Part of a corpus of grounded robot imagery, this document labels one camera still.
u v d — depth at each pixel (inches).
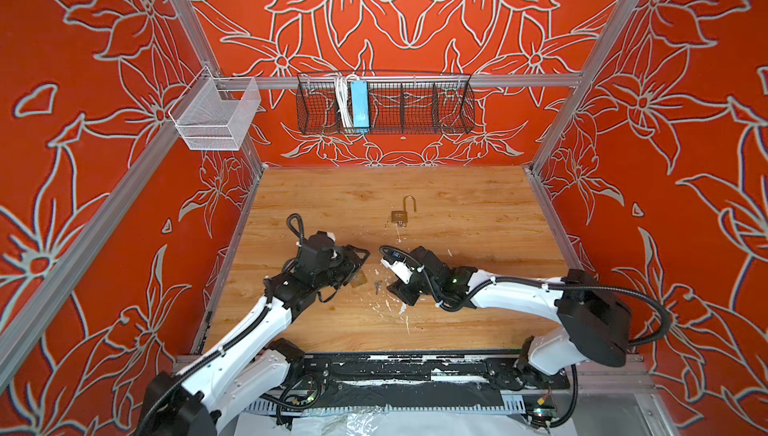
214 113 37.1
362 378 28.6
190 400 15.4
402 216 41.2
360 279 35.2
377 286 34.5
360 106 35.4
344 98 35.0
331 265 25.2
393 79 36.0
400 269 28.0
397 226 39.9
